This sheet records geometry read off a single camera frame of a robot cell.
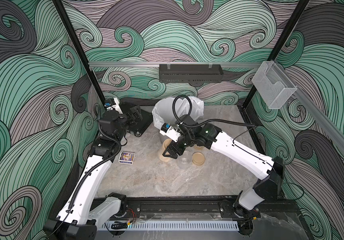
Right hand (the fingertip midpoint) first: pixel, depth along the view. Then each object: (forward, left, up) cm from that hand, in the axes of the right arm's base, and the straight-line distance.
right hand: (167, 148), depth 71 cm
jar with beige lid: (+1, -10, -17) cm, 20 cm away
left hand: (+14, +17, +15) cm, 26 cm away
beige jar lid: (+5, -19, -24) cm, 31 cm away
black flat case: (+28, +20, -20) cm, 40 cm away
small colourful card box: (+5, +26, -21) cm, 33 cm away
